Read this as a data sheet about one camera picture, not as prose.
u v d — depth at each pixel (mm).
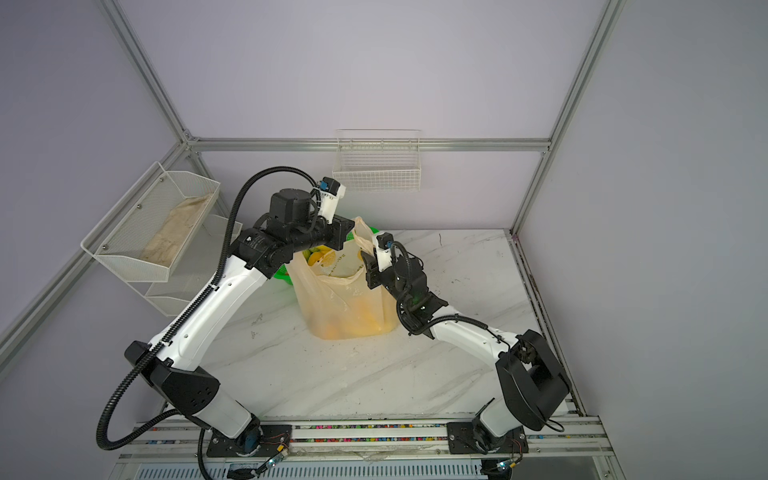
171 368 408
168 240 769
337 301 814
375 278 702
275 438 739
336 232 616
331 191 595
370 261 747
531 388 431
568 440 757
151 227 785
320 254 838
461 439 746
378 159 954
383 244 648
